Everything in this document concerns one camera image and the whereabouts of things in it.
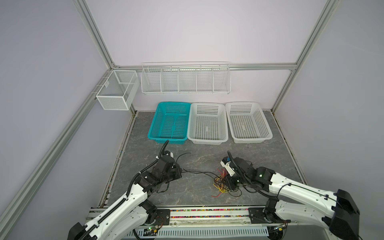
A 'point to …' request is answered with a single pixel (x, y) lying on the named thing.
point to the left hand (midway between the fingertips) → (182, 172)
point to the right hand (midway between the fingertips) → (223, 181)
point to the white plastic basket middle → (207, 123)
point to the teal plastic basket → (170, 122)
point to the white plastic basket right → (247, 122)
